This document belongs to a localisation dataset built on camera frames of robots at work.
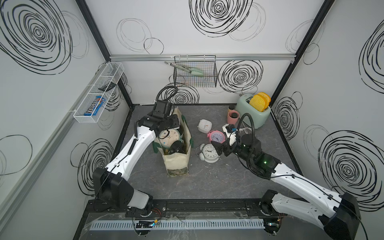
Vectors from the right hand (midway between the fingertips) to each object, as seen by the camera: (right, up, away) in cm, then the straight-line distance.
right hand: (219, 137), depth 73 cm
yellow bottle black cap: (+14, +16, +33) cm, 40 cm away
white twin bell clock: (-5, -12, +16) cm, 21 cm away
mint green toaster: (+31, +9, +24) cm, 40 cm away
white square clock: (-5, +4, +30) cm, 30 cm away
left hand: (-23, +8, +7) cm, 25 cm away
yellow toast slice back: (+33, +22, +21) cm, 45 cm away
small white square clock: (0, -5, -7) cm, 9 cm away
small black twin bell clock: (-21, -5, +1) cm, 22 cm away
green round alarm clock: (-25, +1, -9) cm, 26 cm away
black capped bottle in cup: (+15, +11, +30) cm, 36 cm away
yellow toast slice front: (+29, +19, +23) cm, 42 cm away
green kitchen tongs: (-13, +38, +19) cm, 45 cm away
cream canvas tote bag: (-21, -14, +1) cm, 25 cm away
